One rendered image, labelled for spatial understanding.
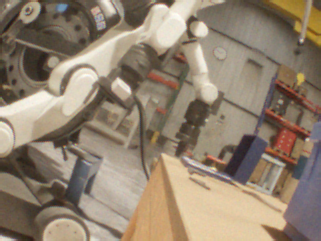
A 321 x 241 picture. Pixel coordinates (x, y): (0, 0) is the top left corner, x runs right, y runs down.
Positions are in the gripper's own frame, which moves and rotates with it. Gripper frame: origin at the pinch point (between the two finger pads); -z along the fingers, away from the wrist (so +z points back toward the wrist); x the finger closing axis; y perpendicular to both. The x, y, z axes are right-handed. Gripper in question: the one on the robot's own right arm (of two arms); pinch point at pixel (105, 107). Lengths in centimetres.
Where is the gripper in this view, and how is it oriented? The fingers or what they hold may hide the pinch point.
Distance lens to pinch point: 114.7
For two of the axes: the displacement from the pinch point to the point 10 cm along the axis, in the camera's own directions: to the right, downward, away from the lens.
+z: 5.4, -8.0, 2.4
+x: 7.0, 5.9, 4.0
